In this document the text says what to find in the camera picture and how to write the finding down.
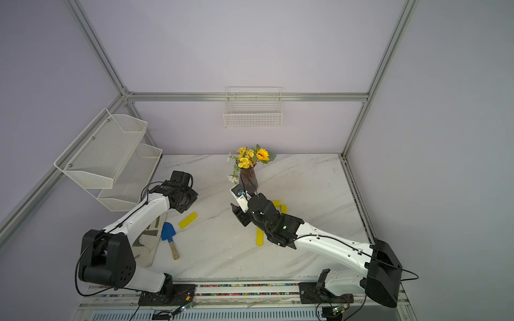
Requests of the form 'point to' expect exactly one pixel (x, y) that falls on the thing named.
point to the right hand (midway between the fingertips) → (240, 201)
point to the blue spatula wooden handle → (168, 232)
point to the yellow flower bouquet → (245, 158)
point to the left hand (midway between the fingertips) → (193, 201)
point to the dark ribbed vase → (248, 180)
